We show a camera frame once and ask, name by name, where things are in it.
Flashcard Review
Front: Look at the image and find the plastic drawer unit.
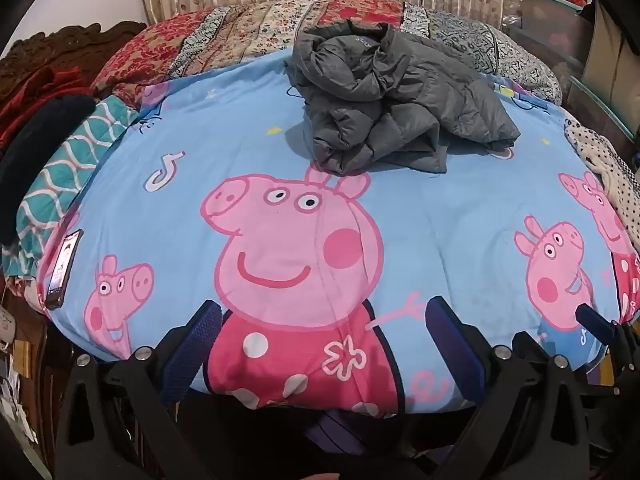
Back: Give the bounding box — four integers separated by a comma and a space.
515, 0, 640, 153

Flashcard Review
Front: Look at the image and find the floral patchwork quilt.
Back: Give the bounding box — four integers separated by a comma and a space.
92, 0, 563, 108

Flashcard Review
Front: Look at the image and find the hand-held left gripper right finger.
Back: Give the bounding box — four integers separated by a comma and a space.
426, 296, 599, 480

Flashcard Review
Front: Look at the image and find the beige fabric organizer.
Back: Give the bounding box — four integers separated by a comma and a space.
582, 0, 640, 98

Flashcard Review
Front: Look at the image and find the blue cartoon pig blanket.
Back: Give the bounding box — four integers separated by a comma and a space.
37, 52, 640, 418

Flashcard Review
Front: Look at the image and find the cream polka dot cloth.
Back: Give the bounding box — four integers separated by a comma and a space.
564, 117, 640, 246

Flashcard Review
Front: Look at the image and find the red cloth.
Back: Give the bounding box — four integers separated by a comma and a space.
0, 65, 96, 146

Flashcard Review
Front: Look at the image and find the carved wooden headboard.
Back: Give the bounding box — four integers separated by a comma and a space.
0, 21, 148, 96

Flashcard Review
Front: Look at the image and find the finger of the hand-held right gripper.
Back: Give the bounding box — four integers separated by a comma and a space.
575, 304, 619, 348

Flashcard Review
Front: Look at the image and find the smartphone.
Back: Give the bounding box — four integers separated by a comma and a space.
44, 229, 84, 310

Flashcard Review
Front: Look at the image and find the teal wave pattern cloth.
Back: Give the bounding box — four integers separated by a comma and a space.
2, 96, 141, 281

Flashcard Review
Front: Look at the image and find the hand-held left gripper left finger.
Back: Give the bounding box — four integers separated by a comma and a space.
55, 301, 223, 480

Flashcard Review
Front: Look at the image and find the grey puffer jacket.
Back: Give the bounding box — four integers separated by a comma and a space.
285, 22, 522, 176

